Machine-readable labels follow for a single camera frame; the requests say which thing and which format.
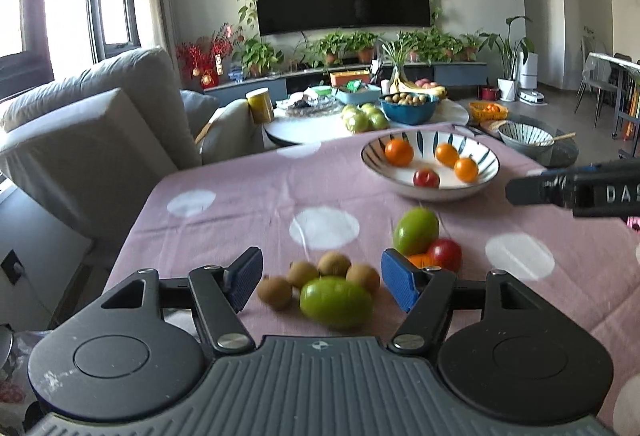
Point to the tall potted plant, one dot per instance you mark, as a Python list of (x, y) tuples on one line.
[(510, 53)]

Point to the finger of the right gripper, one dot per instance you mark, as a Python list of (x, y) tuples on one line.
[(554, 187)]

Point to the dark tv cabinet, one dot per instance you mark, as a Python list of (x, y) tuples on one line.
[(461, 79)]

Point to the pile of green fruits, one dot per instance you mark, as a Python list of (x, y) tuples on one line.
[(363, 119)]

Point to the green mango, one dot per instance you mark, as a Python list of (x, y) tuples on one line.
[(336, 303), (416, 231)]

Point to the red flower decoration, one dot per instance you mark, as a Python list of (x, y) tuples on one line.
[(203, 59)]

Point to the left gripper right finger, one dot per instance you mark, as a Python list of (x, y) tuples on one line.
[(429, 297)]

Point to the blue striped white bowl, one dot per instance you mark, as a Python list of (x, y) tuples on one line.
[(424, 143)]

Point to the brown kiwi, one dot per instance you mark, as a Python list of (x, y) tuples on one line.
[(365, 276), (300, 273), (275, 292), (333, 263)]

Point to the grey sofa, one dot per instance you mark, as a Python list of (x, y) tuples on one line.
[(90, 149)]

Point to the dark red apple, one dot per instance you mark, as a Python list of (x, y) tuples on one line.
[(446, 254)]

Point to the orange basket of fruit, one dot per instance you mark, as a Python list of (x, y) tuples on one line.
[(483, 111)]

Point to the orange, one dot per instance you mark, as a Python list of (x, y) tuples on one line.
[(466, 170), (422, 260), (446, 155), (398, 152)]

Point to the teal snack tray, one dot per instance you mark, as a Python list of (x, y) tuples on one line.
[(357, 93)]

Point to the pink polka dot tablecloth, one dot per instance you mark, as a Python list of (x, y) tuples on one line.
[(298, 203)]

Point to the bunch of bananas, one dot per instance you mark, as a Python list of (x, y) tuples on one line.
[(399, 84)]

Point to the small striped bowl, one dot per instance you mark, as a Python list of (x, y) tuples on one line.
[(527, 139)]

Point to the wall power socket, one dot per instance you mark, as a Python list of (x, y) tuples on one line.
[(12, 267)]

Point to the blue bowl of nuts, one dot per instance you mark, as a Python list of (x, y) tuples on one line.
[(409, 108)]

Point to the yellow jar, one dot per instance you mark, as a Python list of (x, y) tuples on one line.
[(260, 105)]

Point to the round white coffee table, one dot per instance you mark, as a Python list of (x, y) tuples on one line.
[(305, 117)]

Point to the small red apple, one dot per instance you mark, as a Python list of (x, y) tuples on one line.
[(426, 178)]

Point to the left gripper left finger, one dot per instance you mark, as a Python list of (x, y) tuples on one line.
[(215, 295)]

